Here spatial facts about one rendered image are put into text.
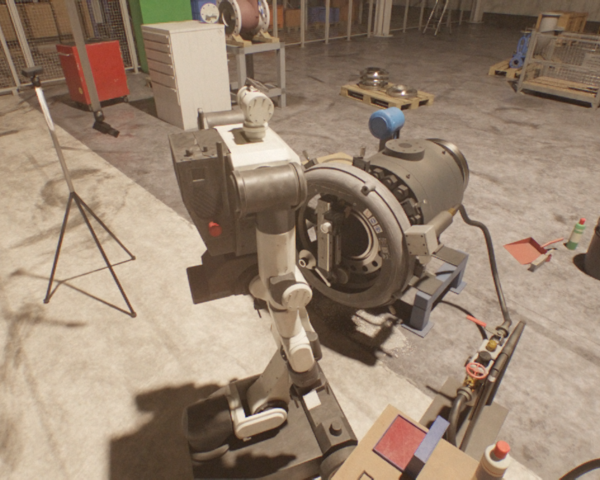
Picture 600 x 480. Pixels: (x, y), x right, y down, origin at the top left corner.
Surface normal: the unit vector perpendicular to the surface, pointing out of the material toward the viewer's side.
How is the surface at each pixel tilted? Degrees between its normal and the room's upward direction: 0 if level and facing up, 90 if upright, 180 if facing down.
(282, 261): 90
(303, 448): 0
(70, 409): 0
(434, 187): 53
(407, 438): 0
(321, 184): 90
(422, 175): 35
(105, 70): 90
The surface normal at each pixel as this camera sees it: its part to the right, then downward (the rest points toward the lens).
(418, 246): -0.65, 0.42
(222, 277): 0.35, 0.52
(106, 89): 0.80, 0.33
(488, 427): 0.00, -0.83
